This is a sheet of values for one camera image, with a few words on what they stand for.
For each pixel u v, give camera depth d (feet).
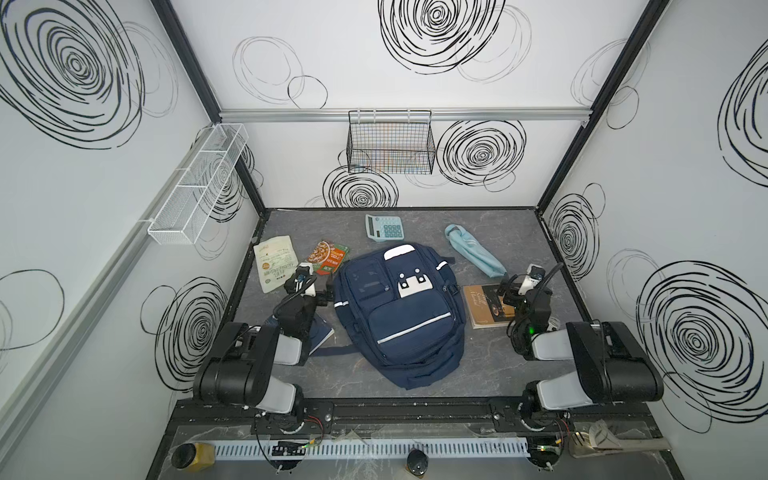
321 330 2.84
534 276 2.53
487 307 3.00
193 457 2.03
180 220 2.36
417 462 1.99
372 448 2.11
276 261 3.44
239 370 1.43
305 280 2.41
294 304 2.02
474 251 3.25
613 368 1.65
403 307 2.92
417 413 2.48
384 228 3.66
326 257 3.44
